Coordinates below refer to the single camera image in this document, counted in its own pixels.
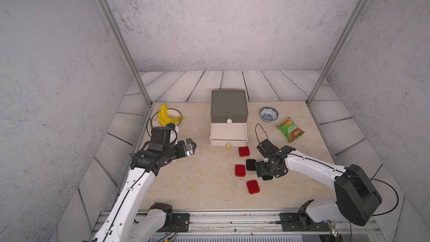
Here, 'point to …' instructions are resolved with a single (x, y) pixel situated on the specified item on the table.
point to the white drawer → (223, 133)
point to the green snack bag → (290, 130)
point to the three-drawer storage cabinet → (229, 117)
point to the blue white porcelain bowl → (268, 113)
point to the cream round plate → (172, 113)
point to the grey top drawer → (229, 105)
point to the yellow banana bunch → (163, 118)
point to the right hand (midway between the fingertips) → (265, 171)
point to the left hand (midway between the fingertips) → (190, 146)
